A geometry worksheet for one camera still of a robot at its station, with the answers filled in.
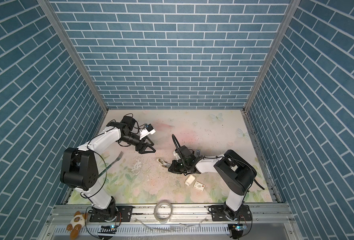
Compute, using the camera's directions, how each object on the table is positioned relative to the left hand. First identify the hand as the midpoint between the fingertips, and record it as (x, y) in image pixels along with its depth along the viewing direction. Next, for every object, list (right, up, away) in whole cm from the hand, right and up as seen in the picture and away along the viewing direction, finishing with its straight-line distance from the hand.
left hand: (152, 146), depth 84 cm
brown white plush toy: (-32, -33, -15) cm, 48 cm away
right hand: (+8, -14, +4) cm, 16 cm away
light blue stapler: (+27, -6, +10) cm, 29 cm away
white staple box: (+26, -22, -1) cm, 34 cm away
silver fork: (-23, -7, +10) cm, 26 cm away
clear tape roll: (+6, -32, -14) cm, 36 cm away
